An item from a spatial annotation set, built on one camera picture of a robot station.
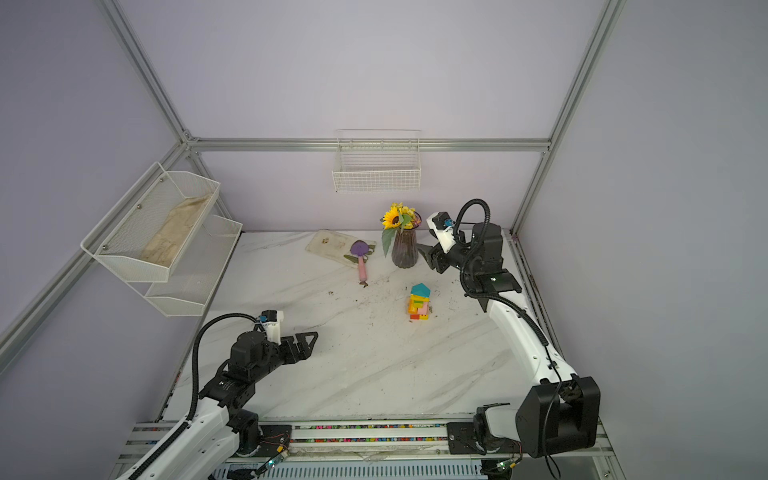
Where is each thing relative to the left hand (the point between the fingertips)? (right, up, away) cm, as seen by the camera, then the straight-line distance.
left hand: (304, 338), depth 83 cm
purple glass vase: (+29, +25, +22) cm, 44 cm away
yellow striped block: (+35, +3, +13) cm, 38 cm away
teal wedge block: (+33, +13, +4) cm, 36 cm away
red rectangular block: (+32, +4, +13) cm, 34 cm away
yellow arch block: (+31, +10, +8) cm, 34 cm away
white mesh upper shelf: (-38, +28, -8) cm, 48 cm away
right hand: (+33, +29, -7) cm, 44 cm away
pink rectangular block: (+35, +6, +11) cm, 37 cm away
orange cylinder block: (+31, +6, +11) cm, 34 cm away
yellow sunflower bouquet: (+26, +35, +8) cm, 45 cm away
